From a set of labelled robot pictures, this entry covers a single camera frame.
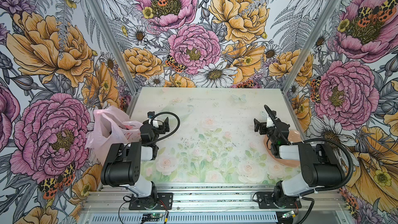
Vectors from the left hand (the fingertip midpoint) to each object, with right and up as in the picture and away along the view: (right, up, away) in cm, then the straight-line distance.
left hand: (160, 121), depth 94 cm
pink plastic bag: (-13, +2, -28) cm, 31 cm away
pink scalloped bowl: (+80, -9, +1) cm, 81 cm away
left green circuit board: (+3, -40, -23) cm, 46 cm away
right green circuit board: (+65, -40, -23) cm, 79 cm away
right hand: (+60, 0, 0) cm, 60 cm away
